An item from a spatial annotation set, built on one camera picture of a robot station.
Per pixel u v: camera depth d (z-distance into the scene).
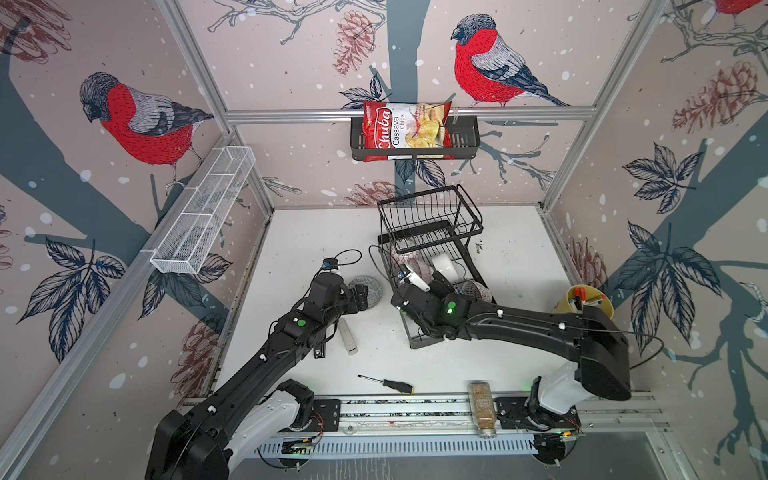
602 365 0.40
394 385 0.77
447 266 0.91
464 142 0.93
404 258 0.98
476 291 0.85
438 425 0.73
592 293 0.81
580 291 0.81
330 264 0.72
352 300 0.71
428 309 0.59
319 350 0.82
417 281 0.70
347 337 0.84
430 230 1.10
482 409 0.71
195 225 0.75
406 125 0.88
